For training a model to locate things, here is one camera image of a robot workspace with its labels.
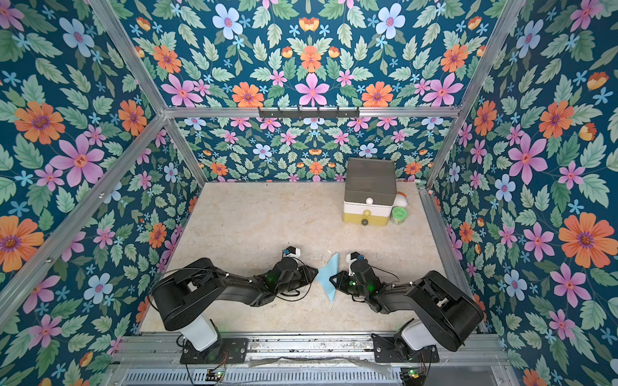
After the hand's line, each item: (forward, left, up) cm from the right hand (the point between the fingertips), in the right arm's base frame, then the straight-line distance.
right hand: (330, 280), depth 87 cm
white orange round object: (+35, -30, +5) cm, 47 cm away
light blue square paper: (+4, +1, 0) cm, 4 cm away
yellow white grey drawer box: (+26, -15, +18) cm, 35 cm away
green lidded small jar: (+28, -28, +4) cm, 40 cm away
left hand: (+2, +4, +2) cm, 5 cm away
